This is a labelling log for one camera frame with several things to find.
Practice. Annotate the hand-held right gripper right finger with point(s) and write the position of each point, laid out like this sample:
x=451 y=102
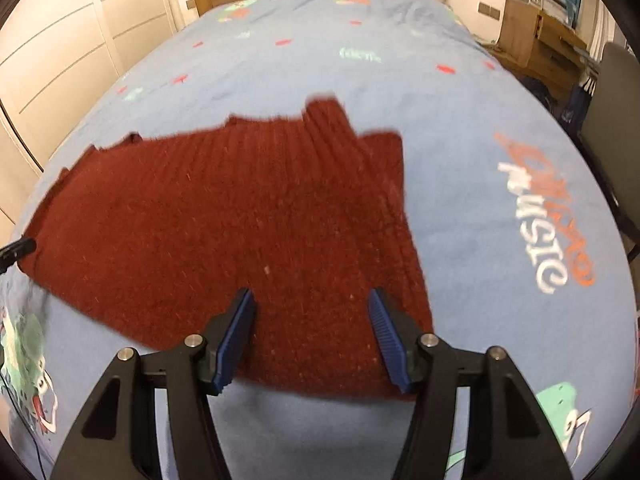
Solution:
x=390 y=345

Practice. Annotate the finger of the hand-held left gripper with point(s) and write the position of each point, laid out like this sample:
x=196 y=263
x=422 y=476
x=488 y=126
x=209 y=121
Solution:
x=17 y=251

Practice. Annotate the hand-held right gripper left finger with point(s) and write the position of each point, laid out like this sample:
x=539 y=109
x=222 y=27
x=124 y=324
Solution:
x=235 y=345

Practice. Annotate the dark red knitted sweater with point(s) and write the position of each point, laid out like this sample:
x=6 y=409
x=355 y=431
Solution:
x=200 y=220

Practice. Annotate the white wardrobe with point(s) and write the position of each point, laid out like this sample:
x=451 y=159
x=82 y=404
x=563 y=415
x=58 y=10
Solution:
x=75 y=35

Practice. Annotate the blue dinosaur print duvet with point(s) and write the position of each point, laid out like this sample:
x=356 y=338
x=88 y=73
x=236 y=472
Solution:
x=475 y=110

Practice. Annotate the blue bag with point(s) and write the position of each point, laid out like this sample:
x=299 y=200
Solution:
x=575 y=110

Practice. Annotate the grey chair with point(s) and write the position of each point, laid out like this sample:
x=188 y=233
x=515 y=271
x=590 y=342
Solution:
x=617 y=110

